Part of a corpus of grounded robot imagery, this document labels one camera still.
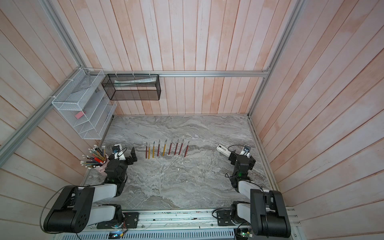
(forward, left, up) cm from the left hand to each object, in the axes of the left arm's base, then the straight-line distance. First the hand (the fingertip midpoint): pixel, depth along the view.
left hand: (127, 149), depth 88 cm
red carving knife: (+5, -24, -10) cm, 27 cm away
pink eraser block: (+12, +24, +18) cm, 32 cm away
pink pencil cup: (-12, +11, 0) cm, 16 cm away
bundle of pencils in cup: (-6, +14, +2) cm, 16 cm away
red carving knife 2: (+8, -32, -10) cm, 35 cm away
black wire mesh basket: (+45, +4, +13) cm, 47 cm away
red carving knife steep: (+8, -29, -10) cm, 31 cm away
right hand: (0, -71, -1) cm, 71 cm away
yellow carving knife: (+4, -11, -10) cm, 15 cm away
